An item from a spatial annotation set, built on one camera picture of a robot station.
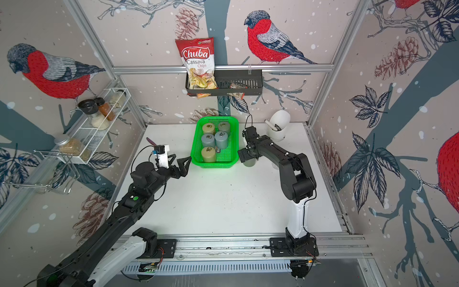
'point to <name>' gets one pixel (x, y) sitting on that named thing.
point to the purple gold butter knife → (150, 141)
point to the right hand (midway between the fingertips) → (248, 153)
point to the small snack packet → (240, 95)
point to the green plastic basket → (225, 158)
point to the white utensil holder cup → (281, 118)
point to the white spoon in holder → (270, 125)
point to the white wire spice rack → (58, 172)
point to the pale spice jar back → (118, 100)
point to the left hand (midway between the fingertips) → (185, 153)
